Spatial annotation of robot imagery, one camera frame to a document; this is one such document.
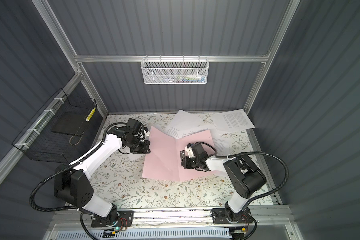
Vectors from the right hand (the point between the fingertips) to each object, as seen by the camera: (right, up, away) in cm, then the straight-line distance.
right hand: (183, 164), depth 92 cm
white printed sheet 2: (+27, +11, +10) cm, 31 cm away
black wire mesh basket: (-60, +22, -17) cm, 66 cm away
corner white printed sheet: (+39, +28, +24) cm, 54 cm away
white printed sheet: (-1, +26, +22) cm, 34 cm away
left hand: (-19, +10, -9) cm, 23 cm away
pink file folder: (-13, +4, -1) cm, 14 cm away
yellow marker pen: (-51, +30, -10) cm, 60 cm away
